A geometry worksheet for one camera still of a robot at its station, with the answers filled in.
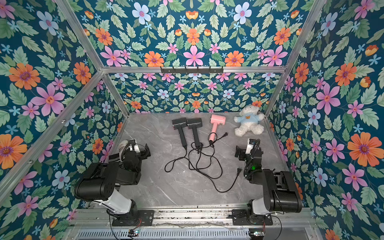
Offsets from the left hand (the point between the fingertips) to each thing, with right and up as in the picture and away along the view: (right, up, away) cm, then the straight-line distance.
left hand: (139, 144), depth 92 cm
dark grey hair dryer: (+23, +14, +13) cm, 29 cm away
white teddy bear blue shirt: (+73, +17, +14) cm, 77 cm away
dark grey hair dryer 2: (+34, +14, +14) cm, 39 cm away
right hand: (+69, -1, 0) cm, 69 cm away
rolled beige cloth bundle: (-15, -3, +6) cm, 16 cm away
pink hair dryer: (+50, +17, +16) cm, 55 cm away
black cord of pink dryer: (+56, +6, +14) cm, 58 cm away
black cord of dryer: (+62, -16, -3) cm, 64 cm away
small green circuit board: (+6, -41, -20) cm, 46 cm away
